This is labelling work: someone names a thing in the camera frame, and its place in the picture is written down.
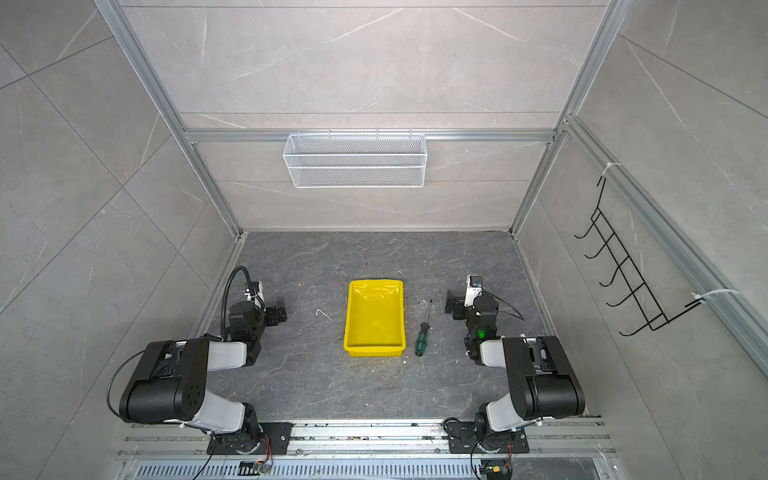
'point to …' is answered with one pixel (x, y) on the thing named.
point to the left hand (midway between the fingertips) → (269, 296)
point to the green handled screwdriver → (421, 343)
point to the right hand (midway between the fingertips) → (467, 290)
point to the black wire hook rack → (652, 313)
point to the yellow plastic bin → (374, 318)
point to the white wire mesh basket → (355, 161)
